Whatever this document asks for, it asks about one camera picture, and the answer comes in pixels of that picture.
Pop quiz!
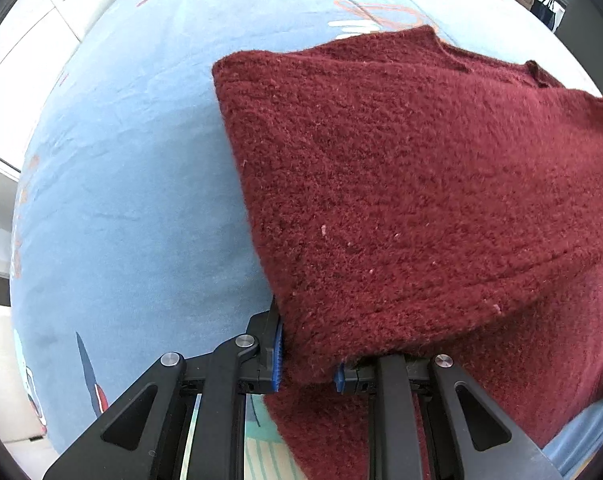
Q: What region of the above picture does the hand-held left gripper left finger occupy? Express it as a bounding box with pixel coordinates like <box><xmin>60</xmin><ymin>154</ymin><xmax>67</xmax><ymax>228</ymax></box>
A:
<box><xmin>42</xmin><ymin>304</ymin><xmax>285</xmax><ymax>480</ymax></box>

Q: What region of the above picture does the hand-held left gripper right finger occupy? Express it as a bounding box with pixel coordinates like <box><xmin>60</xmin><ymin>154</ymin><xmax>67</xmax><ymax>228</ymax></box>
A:
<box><xmin>333</xmin><ymin>354</ymin><xmax>565</xmax><ymax>480</ymax></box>

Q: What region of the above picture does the dark red knit sweater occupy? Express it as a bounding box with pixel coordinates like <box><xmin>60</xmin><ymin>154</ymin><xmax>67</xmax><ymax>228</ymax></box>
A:
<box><xmin>212</xmin><ymin>25</ymin><xmax>603</xmax><ymax>480</ymax></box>

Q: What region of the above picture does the blue printed bed sheet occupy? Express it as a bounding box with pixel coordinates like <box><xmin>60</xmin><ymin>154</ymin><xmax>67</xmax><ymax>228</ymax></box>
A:
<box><xmin>9</xmin><ymin>0</ymin><xmax>603</xmax><ymax>480</ymax></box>

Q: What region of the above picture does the white wardrobe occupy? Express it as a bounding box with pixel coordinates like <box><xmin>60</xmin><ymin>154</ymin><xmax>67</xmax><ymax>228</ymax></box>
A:
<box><xmin>0</xmin><ymin>0</ymin><xmax>158</xmax><ymax>173</ymax></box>

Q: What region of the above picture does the black bag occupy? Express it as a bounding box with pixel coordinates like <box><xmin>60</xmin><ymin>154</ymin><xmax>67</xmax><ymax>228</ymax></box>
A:
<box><xmin>530</xmin><ymin>0</ymin><xmax>568</xmax><ymax>32</ymax></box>

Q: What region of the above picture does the black office chair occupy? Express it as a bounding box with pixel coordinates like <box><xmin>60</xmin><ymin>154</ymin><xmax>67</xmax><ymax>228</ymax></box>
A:
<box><xmin>552</xmin><ymin>0</ymin><xmax>603</xmax><ymax>97</ymax></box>

